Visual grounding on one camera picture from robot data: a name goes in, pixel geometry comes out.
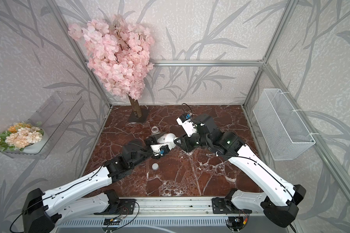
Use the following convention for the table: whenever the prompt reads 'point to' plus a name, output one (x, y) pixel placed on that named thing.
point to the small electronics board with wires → (111, 222)
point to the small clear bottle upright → (154, 129)
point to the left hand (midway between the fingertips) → (165, 137)
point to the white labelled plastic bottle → (167, 139)
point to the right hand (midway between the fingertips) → (177, 139)
